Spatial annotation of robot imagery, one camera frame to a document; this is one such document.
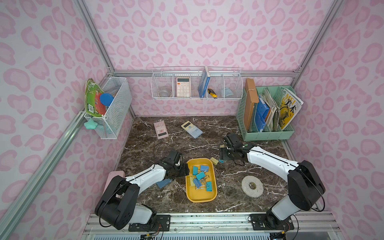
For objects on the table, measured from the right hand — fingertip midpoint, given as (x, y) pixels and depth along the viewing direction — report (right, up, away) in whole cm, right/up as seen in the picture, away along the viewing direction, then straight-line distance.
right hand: (224, 153), depth 89 cm
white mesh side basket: (-58, +16, -17) cm, 63 cm away
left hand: (-24, -9, 0) cm, 26 cm away
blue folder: (+26, +24, +8) cm, 36 cm away
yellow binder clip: (-19, -15, -5) cm, 25 cm away
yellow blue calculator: (-20, +14, +21) cm, 32 cm away
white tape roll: (+16, -21, -7) cm, 27 cm away
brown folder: (+13, +31, -7) cm, 35 cm away
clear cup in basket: (-36, +37, +6) cm, 52 cm away
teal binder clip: (-17, -11, +1) cm, 20 cm away
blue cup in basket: (+5, +39, +11) cm, 41 cm away
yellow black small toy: (-7, +37, +5) cm, 38 cm away
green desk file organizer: (+44, +11, +13) cm, 47 cm away
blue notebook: (-35, -16, -3) cm, 39 cm away
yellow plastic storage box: (-15, -21, -8) cm, 27 cm away
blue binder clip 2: (-12, -9, +1) cm, 15 cm away
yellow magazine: (+45, +30, +8) cm, 55 cm away
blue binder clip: (-16, -15, -6) cm, 23 cm away
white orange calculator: (-25, +41, +4) cm, 48 cm away
